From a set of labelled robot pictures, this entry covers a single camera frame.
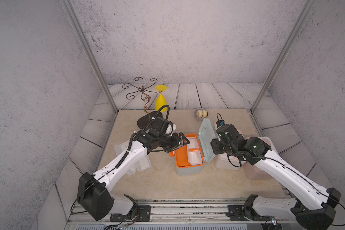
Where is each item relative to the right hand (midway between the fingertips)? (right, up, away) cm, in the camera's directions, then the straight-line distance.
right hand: (214, 143), depth 71 cm
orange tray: (-16, -8, +11) cm, 21 cm away
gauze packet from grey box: (-9, -2, +17) cm, 20 cm away
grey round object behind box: (-1, +17, +39) cm, 42 cm away
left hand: (-13, -1, +1) cm, 13 cm away
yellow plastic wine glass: (-29, +24, +24) cm, 44 cm away
